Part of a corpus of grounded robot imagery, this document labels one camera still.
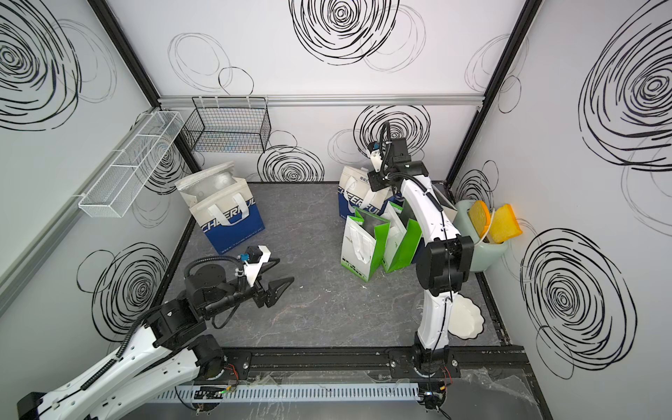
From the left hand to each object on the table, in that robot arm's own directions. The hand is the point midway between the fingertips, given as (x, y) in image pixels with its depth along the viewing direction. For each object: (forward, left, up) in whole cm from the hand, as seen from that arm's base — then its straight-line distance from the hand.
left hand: (284, 270), depth 67 cm
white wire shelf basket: (+18, +49, +8) cm, 53 cm away
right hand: (+35, -26, +1) cm, 43 cm away
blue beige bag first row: (+23, +24, -2) cm, 33 cm away
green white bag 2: (+12, -32, -1) cm, 35 cm away
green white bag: (+9, -21, -1) cm, 23 cm away
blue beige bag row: (+33, -19, -4) cm, 39 cm away
